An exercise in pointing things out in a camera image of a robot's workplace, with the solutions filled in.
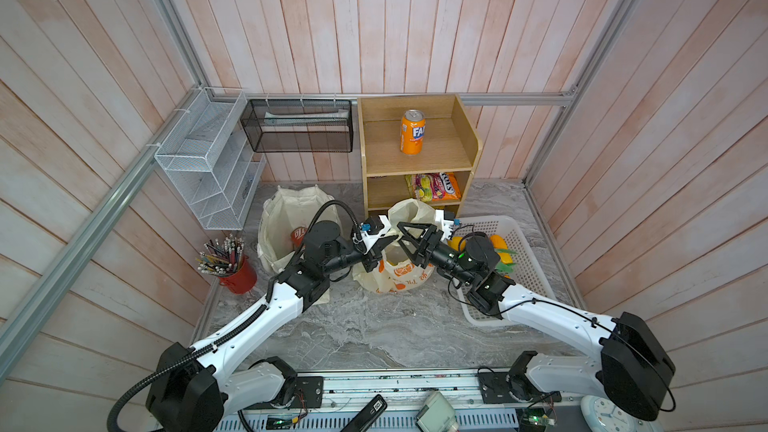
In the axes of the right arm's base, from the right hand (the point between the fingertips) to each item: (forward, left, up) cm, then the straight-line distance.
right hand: (396, 233), depth 68 cm
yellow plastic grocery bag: (-5, 0, -9) cm, 10 cm away
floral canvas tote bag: (+16, +34, -12) cm, 39 cm away
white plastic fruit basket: (+3, -40, -25) cm, 47 cm away
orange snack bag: (+26, -18, -11) cm, 33 cm away
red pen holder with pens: (+3, +50, -18) cm, 53 cm away
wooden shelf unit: (+33, -17, +1) cm, 37 cm away
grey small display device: (-33, -10, -25) cm, 42 cm away
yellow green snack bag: (+26, -8, -11) cm, 29 cm away
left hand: (0, 0, -3) cm, 3 cm away
